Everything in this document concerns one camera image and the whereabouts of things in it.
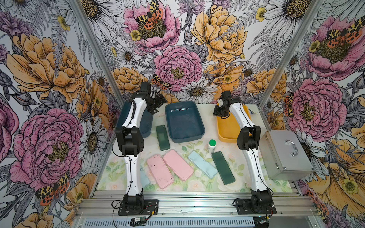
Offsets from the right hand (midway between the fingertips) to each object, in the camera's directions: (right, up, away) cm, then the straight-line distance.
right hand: (215, 116), depth 108 cm
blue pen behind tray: (+30, +3, +8) cm, 31 cm away
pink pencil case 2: (-26, -30, -20) cm, 45 cm away
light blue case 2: (-12, -30, -20) cm, 38 cm away
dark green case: (-38, -15, -7) cm, 42 cm away
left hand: (-37, +5, -11) cm, 39 cm away
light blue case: (-46, -38, -25) cm, 64 cm away
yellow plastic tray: (+8, -8, -8) cm, 14 cm away
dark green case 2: (0, -32, -20) cm, 38 cm away
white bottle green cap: (-6, -19, -20) cm, 28 cm away
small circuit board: (-45, -51, -38) cm, 78 cm away
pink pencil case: (-37, -33, -23) cm, 55 cm away
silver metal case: (+32, -22, -29) cm, 48 cm away
